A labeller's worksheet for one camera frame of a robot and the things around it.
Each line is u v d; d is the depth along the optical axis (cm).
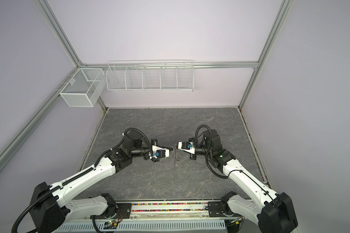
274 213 39
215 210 73
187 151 62
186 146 58
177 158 89
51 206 38
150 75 99
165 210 75
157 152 57
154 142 63
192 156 64
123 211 74
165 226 158
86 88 100
